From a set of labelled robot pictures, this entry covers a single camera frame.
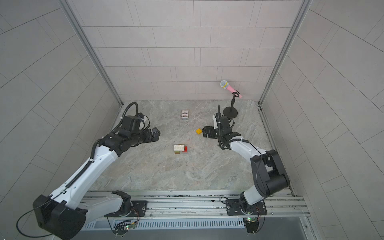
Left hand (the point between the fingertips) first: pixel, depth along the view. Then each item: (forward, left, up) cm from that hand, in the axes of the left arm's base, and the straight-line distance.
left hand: (156, 132), depth 78 cm
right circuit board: (-38, -48, -20) cm, 65 cm away
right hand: (+8, -28, -9) cm, 31 cm away
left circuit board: (-39, +13, -21) cm, 46 cm away
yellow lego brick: (+12, -23, -16) cm, 30 cm away
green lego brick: (-3, -10, -17) cm, 20 cm away
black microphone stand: (+28, -47, -15) cm, 57 cm away
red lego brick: (-3, -15, -14) cm, 21 cm away
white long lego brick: (-3, -11, -13) cm, 17 cm away
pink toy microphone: (+30, -38, +9) cm, 50 cm away
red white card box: (+26, -13, -16) cm, 33 cm away
